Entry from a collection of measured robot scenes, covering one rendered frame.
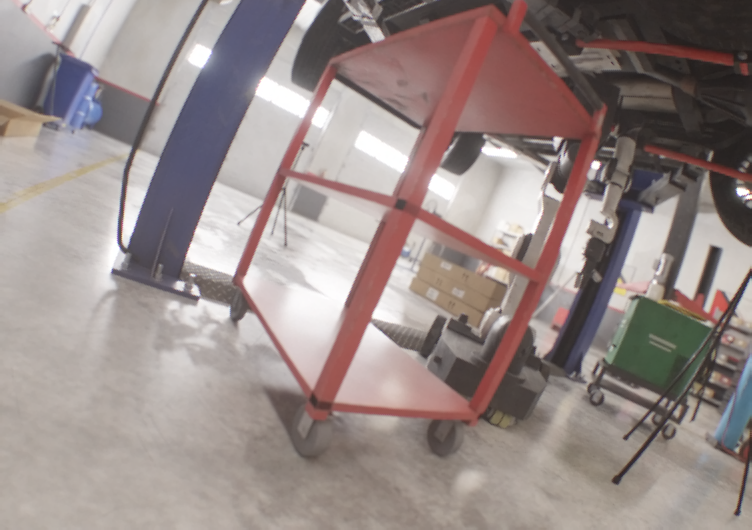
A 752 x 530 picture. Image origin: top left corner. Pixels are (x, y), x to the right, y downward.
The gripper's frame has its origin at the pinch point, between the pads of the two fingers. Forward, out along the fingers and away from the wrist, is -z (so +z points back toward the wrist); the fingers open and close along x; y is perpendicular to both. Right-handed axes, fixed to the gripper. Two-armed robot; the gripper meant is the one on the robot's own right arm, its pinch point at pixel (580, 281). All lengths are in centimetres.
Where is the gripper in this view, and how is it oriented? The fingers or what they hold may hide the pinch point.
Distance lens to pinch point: 173.0
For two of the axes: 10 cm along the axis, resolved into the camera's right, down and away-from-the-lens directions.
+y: -8.8, -3.9, 2.7
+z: 4.0, -9.2, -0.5
